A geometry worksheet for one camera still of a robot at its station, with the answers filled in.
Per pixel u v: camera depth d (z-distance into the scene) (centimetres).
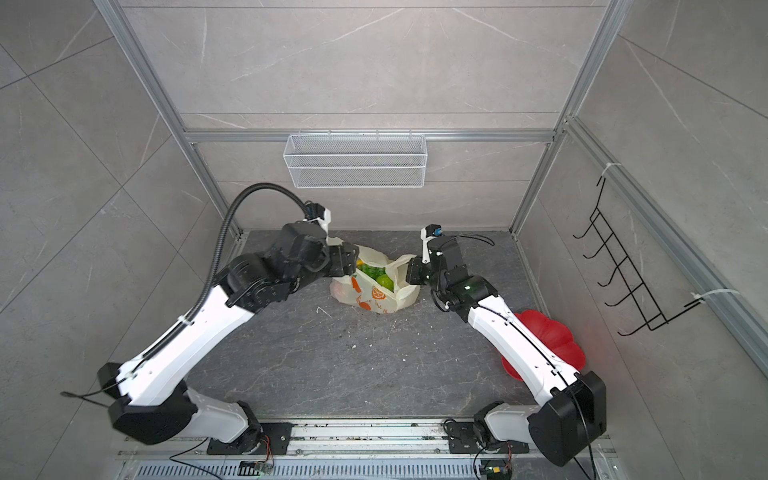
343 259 56
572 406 38
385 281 95
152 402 39
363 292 89
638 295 64
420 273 67
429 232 67
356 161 101
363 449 73
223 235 43
